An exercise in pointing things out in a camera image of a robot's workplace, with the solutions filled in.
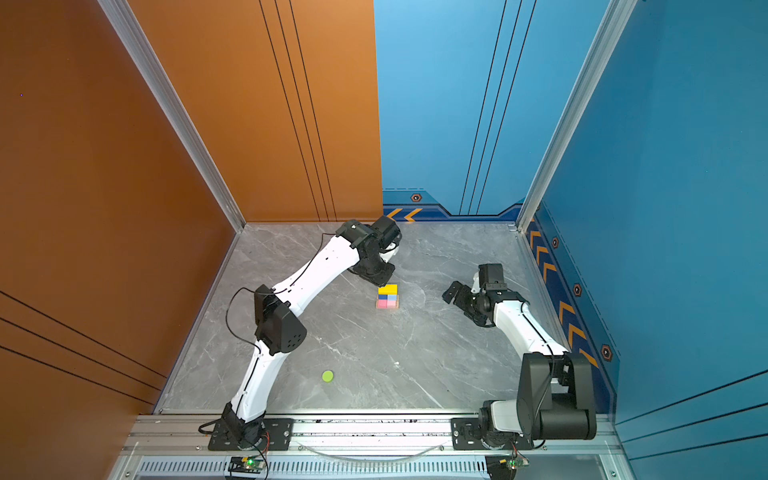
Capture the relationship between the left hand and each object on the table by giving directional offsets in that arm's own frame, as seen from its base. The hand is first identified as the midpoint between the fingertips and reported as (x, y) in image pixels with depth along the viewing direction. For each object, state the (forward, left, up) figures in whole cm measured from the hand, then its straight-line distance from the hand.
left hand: (384, 279), depth 87 cm
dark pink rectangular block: (-2, +1, -11) cm, 12 cm away
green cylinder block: (-24, +15, -13) cm, 31 cm away
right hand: (-4, -20, -6) cm, 22 cm away
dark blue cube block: (0, +1, -10) cm, 10 cm away
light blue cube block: (-1, -2, -9) cm, 9 cm away
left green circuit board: (-44, +31, -15) cm, 55 cm away
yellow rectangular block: (0, -1, -6) cm, 6 cm away
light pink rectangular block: (-2, -2, -11) cm, 11 cm away
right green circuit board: (-44, -30, -14) cm, 55 cm away
